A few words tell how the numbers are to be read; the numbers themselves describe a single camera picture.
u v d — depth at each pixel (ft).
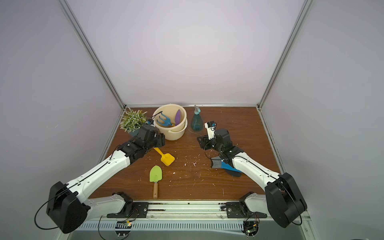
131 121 2.95
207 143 2.28
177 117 3.24
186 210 2.44
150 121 2.33
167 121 3.29
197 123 3.45
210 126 2.39
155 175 2.75
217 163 2.84
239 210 2.38
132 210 2.34
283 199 1.32
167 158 2.97
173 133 2.84
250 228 2.29
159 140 2.42
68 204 1.25
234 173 2.78
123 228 2.35
